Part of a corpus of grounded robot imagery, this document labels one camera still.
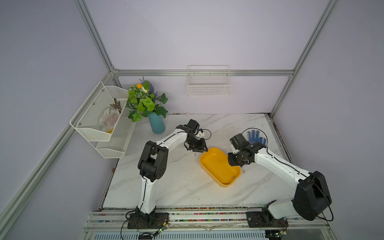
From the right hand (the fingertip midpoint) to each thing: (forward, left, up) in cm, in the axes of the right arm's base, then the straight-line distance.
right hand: (231, 163), depth 85 cm
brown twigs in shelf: (+24, +64, +25) cm, 73 cm away
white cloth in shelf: (+17, +67, +22) cm, 73 cm away
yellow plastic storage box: (+6, +8, -11) cm, 15 cm away
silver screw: (-1, -9, -8) cm, 12 cm away
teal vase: (+33, +48, 0) cm, 59 cm away
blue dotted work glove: (+24, -22, -8) cm, 34 cm away
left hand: (+10, +14, -1) cm, 17 cm away
